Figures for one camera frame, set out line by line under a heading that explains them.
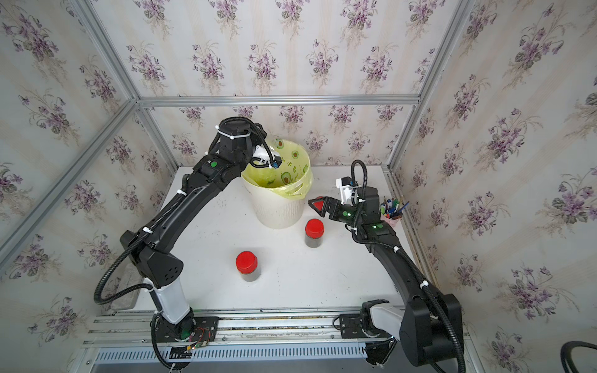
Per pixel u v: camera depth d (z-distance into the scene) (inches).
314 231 33.2
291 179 37.6
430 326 15.4
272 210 33.6
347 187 28.1
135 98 35.6
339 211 27.1
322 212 27.1
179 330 25.0
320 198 27.1
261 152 26.4
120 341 28.3
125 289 18.3
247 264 29.4
